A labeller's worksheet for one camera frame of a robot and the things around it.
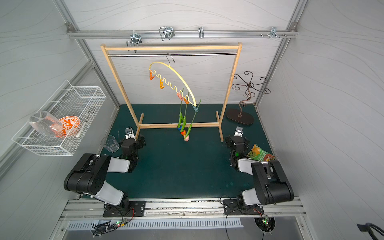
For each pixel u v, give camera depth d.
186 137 0.89
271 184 0.44
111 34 0.78
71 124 0.67
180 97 0.80
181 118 0.92
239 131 0.79
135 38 0.78
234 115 1.13
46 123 0.56
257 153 0.88
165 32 0.76
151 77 0.91
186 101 0.80
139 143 0.77
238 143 0.70
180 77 0.70
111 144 0.96
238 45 0.63
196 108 0.75
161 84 0.87
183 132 0.93
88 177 0.45
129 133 0.79
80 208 0.75
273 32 0.77
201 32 0.78
